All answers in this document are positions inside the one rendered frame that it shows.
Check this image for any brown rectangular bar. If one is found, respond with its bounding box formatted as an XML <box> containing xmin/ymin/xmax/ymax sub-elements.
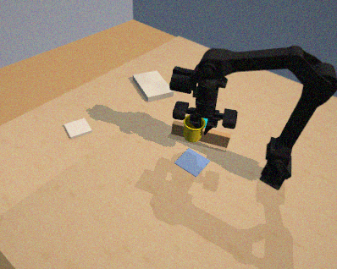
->
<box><xmin>171</xmin><ymin>121</ymin><xmax>231</xmax><ymax>148</ymax></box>

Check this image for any olive yellow cup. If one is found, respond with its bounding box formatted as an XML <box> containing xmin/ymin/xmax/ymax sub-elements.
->
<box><xmin>183</xmin><ymin>115</ymin><xmax>206</xmax><ymax>142</ymax></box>

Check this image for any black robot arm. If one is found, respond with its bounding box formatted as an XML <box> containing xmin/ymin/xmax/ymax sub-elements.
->
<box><xmin>169</xmin><ymin>46</ymin><xmax>337</xmax><ymax>190</ymax></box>

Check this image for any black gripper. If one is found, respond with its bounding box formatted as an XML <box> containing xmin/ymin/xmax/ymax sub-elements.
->
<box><xmin>173</xmin><ymin>96</ymin><xmax>237</xmax><ymax>135</ymax></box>

